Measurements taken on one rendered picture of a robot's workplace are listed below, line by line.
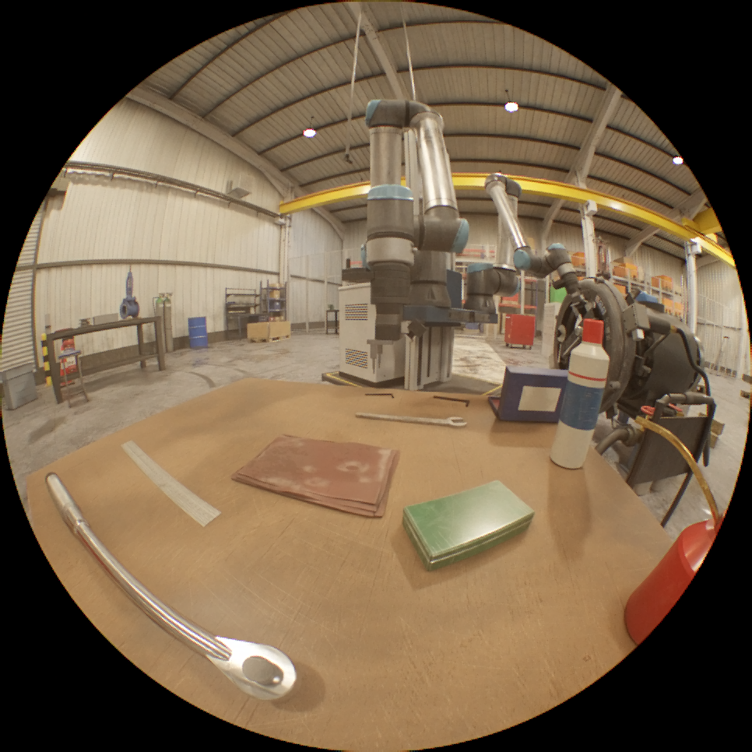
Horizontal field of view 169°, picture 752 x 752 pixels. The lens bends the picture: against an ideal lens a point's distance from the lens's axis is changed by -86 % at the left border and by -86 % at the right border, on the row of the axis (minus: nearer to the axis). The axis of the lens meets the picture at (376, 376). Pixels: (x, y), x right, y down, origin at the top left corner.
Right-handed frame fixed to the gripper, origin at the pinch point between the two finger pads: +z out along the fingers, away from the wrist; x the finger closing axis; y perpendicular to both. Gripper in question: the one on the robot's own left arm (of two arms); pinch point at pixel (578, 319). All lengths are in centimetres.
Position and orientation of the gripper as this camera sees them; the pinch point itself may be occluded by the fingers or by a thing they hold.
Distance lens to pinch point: 124.2
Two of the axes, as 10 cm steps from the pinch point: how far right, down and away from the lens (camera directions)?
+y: 5.1, -2.0, -8.3
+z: 1.1, 9.8, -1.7
